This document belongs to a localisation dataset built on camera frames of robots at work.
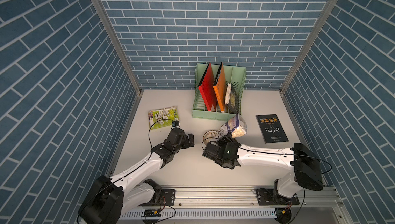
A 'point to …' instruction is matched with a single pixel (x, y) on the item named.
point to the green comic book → (160, 118)
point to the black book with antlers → (271, 129)
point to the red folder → (207, 87)
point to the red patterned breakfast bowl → (210, 136)
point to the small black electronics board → (151, 213)
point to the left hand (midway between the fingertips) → (191, 137)
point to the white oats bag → (236, 126)
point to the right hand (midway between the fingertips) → (232, 131)
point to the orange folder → (220, 89)
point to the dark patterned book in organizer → (231, 100)
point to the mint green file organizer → (234, 75)
